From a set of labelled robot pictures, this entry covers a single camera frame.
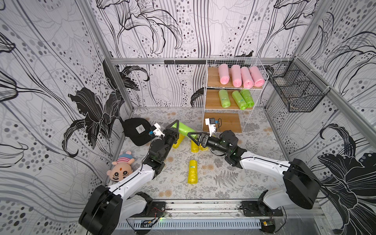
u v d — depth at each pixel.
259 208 0.64
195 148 0.91
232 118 1.14
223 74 0.73
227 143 0.58
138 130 0.98
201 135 0.64
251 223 0.69
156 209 0.72
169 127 0.69
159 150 0.57
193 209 0.75
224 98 0.86
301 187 0.42
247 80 0.70
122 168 0.78
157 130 0.70
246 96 0.84
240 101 0.84
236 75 0.73
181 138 0.73
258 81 0.72
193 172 0.82
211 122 0.67
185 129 0.71
